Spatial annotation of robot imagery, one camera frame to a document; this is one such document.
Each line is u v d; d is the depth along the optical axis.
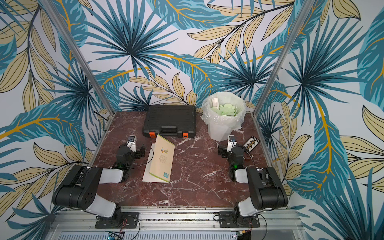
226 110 0.95
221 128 0.92
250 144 1.00
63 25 0.74
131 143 0.80
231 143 0.80
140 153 0.85
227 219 0.73
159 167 0.83
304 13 0.70
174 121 1.03
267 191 0.45
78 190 0.45
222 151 0.84
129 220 0.73
